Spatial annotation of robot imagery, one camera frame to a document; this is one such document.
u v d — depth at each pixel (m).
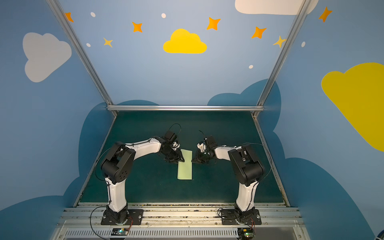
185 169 0.91
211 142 0.82
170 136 0.81
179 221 0.74
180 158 0.86
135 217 0.75
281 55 0.86
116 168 0.51
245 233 0.71
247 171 0.50
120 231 0.72
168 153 0.83
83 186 0.90
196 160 0.86
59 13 0.70
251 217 0.69
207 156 0.84
